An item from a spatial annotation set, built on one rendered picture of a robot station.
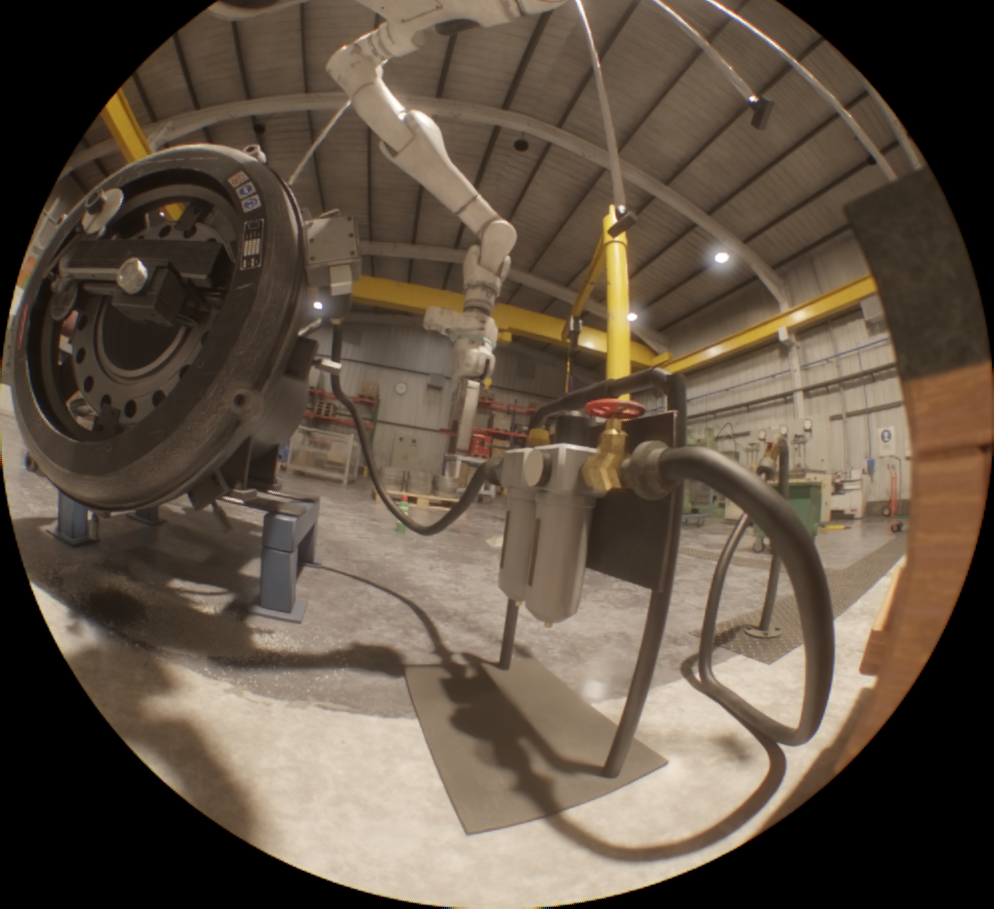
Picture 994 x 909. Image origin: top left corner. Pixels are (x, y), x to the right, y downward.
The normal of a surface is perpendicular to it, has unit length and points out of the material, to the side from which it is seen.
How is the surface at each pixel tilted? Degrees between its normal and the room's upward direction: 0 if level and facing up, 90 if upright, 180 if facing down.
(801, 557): 98
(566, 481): 90
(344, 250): 90
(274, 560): 90
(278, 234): 84
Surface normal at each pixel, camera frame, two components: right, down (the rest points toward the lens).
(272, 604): 0.38, -0.15
